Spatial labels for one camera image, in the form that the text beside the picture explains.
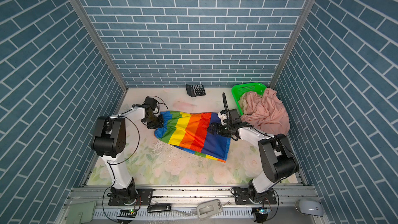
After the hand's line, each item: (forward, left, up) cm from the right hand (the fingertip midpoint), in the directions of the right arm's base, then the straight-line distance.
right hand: (212, 128), depth 91 cm
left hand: (+3, +32, -5) cm, 32 cm away
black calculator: (+36, +16, -4) cm, 39 cm away
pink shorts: (+15, -35, 0) cm, 38 cm away
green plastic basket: (+32, -17, +2) cm, 36 cm away
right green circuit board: (-38, -26, -8) cm, 46 cm away
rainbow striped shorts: (-1, +14, -3) cm, 14 cm away
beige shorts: (+22, -20, -1) cm, 30 cm away
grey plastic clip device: (-39, 0, -5) cm, 39 cm away
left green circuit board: (-43, +37, -9) cm, 58 cm away
